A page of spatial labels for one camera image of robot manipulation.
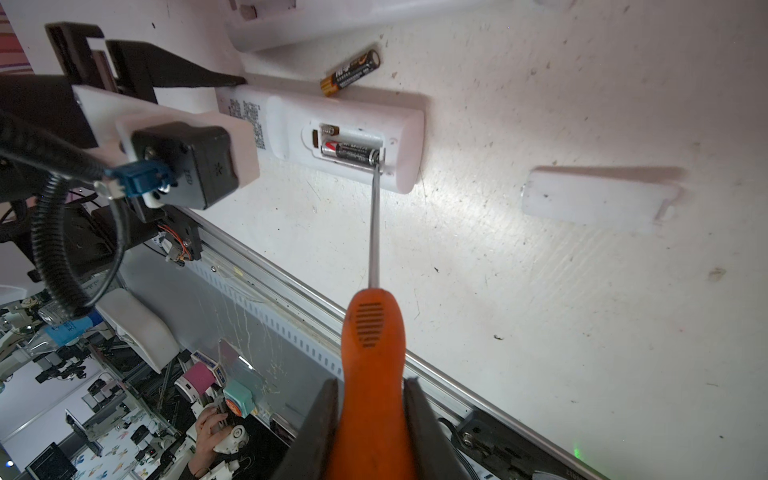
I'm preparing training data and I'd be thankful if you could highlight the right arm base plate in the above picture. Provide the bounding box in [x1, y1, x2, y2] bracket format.
[438, 410, 603, 480]

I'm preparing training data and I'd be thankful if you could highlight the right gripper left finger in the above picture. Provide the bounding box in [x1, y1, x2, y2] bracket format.
[272, 379, 339, 480]

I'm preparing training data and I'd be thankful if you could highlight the aluminium front rail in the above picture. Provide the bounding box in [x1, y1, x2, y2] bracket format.
[185, 211, 601, 479]

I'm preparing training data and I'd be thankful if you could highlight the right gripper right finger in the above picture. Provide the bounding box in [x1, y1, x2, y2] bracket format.
[403, 378, 470, 480]

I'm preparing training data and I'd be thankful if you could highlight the white remote control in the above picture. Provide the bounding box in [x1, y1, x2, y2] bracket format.
[220, 0, 483, 52]
[216, 85, 425, 194]

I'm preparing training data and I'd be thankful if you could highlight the black AAA battery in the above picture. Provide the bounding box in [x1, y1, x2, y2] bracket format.
[320, 140, 380, 167]
[320, 49, 381, 97]

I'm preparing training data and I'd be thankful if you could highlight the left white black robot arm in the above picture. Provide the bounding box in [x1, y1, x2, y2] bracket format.
[1, 22, 258, 320]

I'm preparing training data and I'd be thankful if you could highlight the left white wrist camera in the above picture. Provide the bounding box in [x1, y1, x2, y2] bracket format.
[73, 86, 260, 210]

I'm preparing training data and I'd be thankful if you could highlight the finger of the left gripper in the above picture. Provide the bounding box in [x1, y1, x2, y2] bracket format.
[105, 40, 246, 102]

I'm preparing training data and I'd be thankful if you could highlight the orange black screwdriver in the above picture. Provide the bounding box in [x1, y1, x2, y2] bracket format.
[325, 165, 417, 479]

